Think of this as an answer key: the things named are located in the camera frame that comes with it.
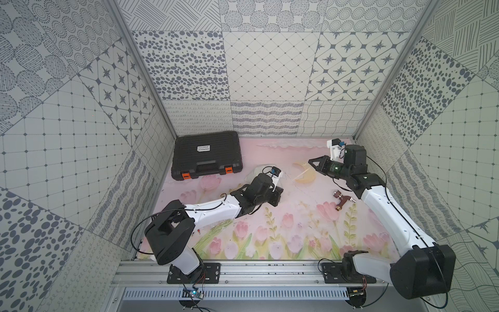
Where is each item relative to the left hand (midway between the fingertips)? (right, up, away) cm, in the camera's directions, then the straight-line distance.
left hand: (280, 185), depth 83 cm
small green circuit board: (-33, -38, -13) cm, 52 cm away
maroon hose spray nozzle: (+32, -8, +9) cm, 34 cm away
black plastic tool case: (-39, +14, +24) cm, 48 cm away
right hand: (+12, +10, -4) cm, 16 cm away
